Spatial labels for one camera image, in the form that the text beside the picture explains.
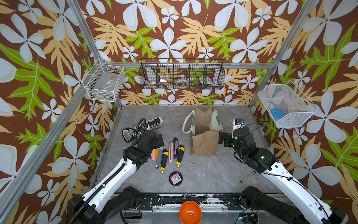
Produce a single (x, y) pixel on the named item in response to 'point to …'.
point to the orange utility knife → (156, 153)
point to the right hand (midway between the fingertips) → (225, 132)
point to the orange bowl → (190, 213)
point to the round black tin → (175, 178)
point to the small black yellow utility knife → (181, 150)
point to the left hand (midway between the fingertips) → (154, 136)
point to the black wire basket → (179, 73)
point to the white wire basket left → (103, 82)
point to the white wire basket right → (288, 106)
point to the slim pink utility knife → (170, 150)
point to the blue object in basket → (277, 113)
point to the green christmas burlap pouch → (204, 127)
